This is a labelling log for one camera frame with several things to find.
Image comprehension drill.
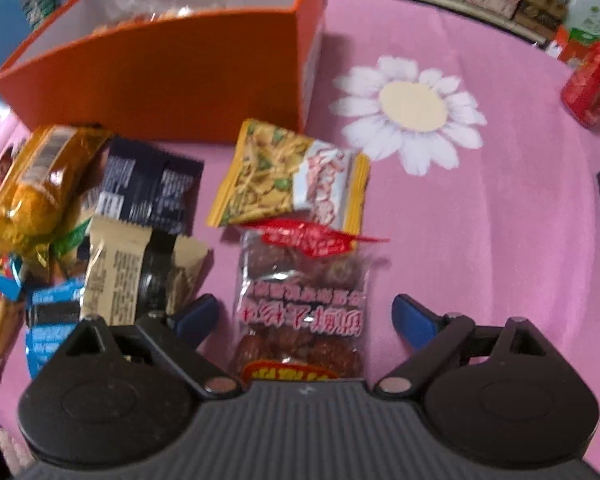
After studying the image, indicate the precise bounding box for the clear red dates packet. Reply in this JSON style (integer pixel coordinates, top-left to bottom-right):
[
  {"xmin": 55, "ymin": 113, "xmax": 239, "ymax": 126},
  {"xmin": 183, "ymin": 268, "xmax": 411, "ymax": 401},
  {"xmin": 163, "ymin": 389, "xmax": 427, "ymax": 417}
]
[{"xmin": 230, "ymin": 219, "xmax": 381, "ymax": 384}]

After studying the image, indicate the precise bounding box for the beige black snack packet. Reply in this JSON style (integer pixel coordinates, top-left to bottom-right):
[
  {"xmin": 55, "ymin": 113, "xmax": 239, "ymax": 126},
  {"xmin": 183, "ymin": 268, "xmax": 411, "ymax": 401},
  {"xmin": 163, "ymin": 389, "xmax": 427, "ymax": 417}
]
[{"xmin": 80, "ymin": 216, "xmax": 208, "ymax": 326}]

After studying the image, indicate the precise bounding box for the blue cookie packet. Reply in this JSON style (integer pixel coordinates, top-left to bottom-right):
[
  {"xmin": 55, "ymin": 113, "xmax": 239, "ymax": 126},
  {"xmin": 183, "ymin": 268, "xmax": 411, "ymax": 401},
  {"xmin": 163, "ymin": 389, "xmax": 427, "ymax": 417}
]
[{"xmin": 24, "ymin": 276, "xmax": 84, "ymax": 378}]

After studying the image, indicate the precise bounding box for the pink floral tablecloth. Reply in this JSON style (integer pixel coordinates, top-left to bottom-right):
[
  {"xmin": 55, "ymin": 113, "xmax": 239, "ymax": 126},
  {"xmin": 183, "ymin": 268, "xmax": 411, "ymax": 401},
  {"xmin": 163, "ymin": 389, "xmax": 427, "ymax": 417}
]
[{"xmin": 0, "ymin": 0, "xmax": 600, "ymax": 476}]

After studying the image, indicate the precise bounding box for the yellow green peas snack bag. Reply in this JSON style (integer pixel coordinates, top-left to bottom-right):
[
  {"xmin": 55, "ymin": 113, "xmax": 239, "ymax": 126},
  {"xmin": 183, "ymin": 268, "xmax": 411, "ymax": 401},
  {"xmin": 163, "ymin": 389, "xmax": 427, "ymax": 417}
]
[{"xmin": 207, "ymin": 119, "xmax": 370, "ymax": 235}]

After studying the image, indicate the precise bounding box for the golden yellow snack bag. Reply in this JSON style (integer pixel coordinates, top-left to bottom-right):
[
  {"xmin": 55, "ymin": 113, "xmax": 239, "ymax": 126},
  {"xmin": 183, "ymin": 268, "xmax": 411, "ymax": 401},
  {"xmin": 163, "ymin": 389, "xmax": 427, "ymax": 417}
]
[{"xmin": 0, "ymin": 125, "xmax": 111, "ymax": 260}]

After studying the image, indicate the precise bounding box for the orange storage box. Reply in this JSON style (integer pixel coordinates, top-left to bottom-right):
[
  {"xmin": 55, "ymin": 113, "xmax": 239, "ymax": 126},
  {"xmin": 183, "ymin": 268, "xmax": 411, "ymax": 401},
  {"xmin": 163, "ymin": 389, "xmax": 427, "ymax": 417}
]
[{"xmin": 0, "ymin": 0, "xmax": 326, "ymax": 143}]

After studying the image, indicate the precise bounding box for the red soda can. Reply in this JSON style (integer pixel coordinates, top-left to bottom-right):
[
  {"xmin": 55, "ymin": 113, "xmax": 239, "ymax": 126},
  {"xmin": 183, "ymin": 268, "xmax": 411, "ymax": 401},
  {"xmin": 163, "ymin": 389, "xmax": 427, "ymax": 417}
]
[{"xmin": 560, "ymin": 40, "xmax": 600, "ymax": 128}]

